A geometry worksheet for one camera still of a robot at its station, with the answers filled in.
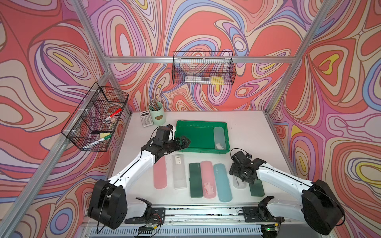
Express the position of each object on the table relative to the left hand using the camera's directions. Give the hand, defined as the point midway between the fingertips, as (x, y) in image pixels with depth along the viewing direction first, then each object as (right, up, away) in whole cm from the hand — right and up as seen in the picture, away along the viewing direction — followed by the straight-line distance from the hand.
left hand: (186, 143), depth 82 cm
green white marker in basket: (-39, +4, -11) cm, 41 cm away
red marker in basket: (-36, +17, -6) cm, 40 cm away
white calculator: (-33, +16, +33) cm, 49 cm away
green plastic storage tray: (+10, +4, +26) cm, 28 cm away
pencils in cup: (-23, +24, +20) cm, 39 cm away
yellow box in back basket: (+19, +38, +9) cm, 44 cm away
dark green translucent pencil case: (+39, -25, -1) cm, 46 cm away
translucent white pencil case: (+23, +1, +20) cm, 30 cm away
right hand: (+31, -21, +3) cm, 37 cm away
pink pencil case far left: (-16, -18, +4) cm, 25 cm away
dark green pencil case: (+5, -22, +3) cm, 23 cm away
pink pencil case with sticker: (+13, -24, -2) cm, 28 cm away
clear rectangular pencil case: (-4, -19, +7) cm, 21 cm away
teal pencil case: (+21, -25, 0) cm, 33 cm away
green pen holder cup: (-21, +21, +21) cm, 36 cm away
